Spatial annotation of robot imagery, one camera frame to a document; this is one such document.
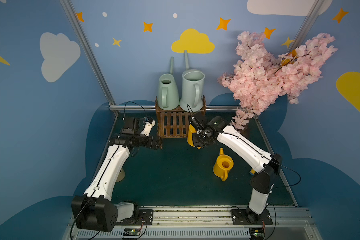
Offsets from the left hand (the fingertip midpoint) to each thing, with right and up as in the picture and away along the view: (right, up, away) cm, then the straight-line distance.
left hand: (154, 137), depth 79 cm
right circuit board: (+52, -47, -8) cm, 70 cm away
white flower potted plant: (-21, -23, +7) cm, 32 cm away
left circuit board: (-10, -46, -8) cm, 48 cm away
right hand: (+24, -2, +1) cm, 24 cm away
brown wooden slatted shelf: (+11, +8, +17) cm, 21 cm away
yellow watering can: (+38, -16, +2) cm, 41 cm away
